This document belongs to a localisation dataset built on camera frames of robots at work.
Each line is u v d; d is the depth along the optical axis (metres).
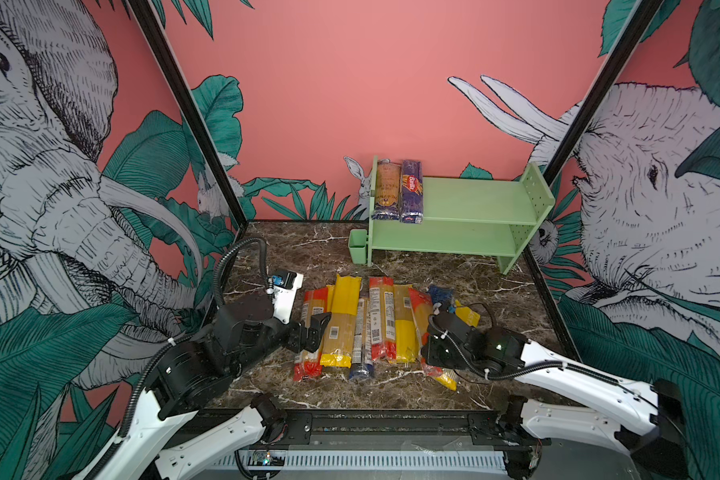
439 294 0.97
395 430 0.75
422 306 0.84
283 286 0.49
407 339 0.86
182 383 0.37
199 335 0.43
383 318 0.89
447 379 0.80
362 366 0.82
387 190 0.88
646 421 0.40
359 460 0.70
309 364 0.82
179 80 0.80
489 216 1.08
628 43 0.73
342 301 0.93
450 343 0.55
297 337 0.51
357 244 1.08
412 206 0.82
